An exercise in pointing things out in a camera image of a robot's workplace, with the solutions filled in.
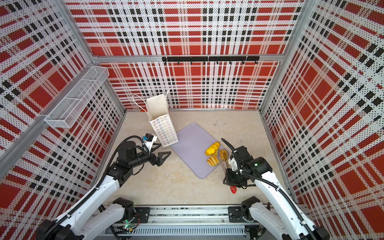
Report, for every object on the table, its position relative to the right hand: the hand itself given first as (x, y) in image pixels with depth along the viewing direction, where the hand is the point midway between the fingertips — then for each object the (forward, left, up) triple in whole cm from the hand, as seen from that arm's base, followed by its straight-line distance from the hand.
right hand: (227, 184), depth 70 cm
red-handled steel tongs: (+9, -1, 0) cm, 9 cm away
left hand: (+16, +31, +5) cm, 35 cm away
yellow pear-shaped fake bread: (+26, +5, -11) cm, 29 cm away
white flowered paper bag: (+48, +41, +4) cm, 63 cm away
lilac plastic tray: (+36, +18, -18) cm, 44 cm away
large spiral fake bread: (+17, +5, -10) cm, 20 cm away
